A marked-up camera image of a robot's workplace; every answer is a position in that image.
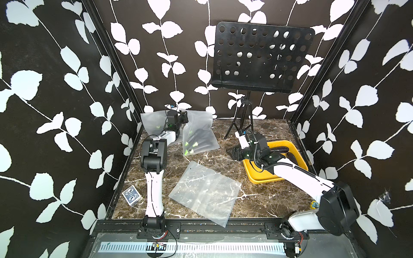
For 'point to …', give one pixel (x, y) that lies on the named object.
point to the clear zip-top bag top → (154, 122)
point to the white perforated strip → (162, 246)
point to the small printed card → (132, 195)
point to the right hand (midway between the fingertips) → (229, 146)
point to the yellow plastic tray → (254, 176)
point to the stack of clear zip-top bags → (211, 195)
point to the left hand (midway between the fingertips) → (186, 108)
